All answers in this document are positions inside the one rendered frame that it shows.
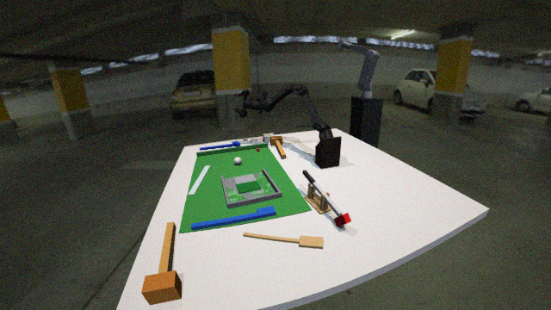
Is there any green flat mat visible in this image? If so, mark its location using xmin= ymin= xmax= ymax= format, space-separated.
xmin=179 ymin=147 xmax=312 ymax=233

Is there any orange wooden mallet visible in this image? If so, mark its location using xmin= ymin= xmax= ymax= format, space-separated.
xmin=270 ymin=136 xmax=286 ymax=159
xmin=141 ymin=221 xmax=182 ymax=305

